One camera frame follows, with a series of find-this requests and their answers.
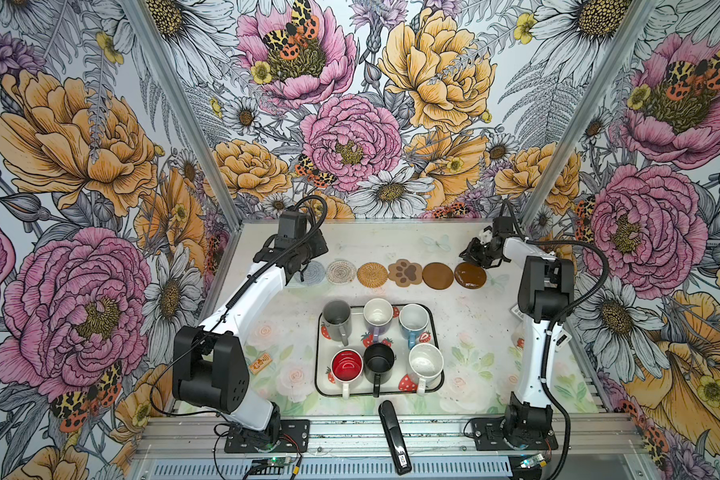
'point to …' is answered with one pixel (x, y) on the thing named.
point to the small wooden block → (260, 363)
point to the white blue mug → (413, 321)
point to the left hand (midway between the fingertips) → (321, 248)
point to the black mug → (379, 365)
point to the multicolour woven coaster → (341, 272)
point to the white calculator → (517, 312)
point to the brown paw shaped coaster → (405, 273)
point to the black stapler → (395, 438)
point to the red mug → (346, 367)
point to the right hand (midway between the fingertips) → (462, 260)
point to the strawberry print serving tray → (403, 381)
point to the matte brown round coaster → (437, 276)
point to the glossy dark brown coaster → (469, 275)
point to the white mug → (426, 362)
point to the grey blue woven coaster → (313, 274)
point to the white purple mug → (378, 315)
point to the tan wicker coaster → (372, 274)
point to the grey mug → (336, 317)
